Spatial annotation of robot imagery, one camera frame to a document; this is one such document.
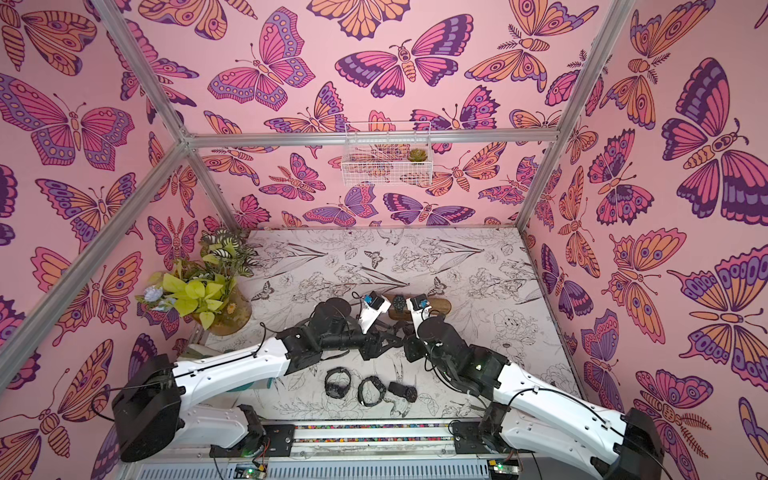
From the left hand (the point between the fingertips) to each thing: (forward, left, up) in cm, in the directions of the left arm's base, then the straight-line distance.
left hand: (399, 335), depth 73 cm
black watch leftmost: (-6, +17, -18) cm, 25 cm away
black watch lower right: (-9, -2, -15) cm, 18 cm away
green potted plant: (+10, +49, +6) cm, 50 cm away
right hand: (+3, -2, 0) cm, 3 cm away
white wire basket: (+54, +3, +17) cm, 57 cm away
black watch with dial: (+3, 0, +10) cm, 11 cm away
